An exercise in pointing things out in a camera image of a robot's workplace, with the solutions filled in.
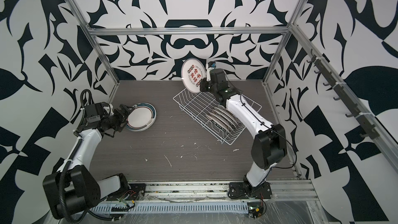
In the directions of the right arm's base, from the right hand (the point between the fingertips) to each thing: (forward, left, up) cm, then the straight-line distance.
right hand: (201, 77), depth 83 cm
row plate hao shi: (-17, -7, -14) cm, 23 cm away
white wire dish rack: (+1, +2, -27) cm, 27 cm away
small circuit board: (-55, -23, -29) cm, 67 cm away
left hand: (-13, +39, -12) cm, 43 cm away
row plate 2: (-16, -12, -13) cm, 24 cm away
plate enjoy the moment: (-7, +38, -29) cm, 48 cm away
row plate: (+5, +4, 0) cm, 7 cm away
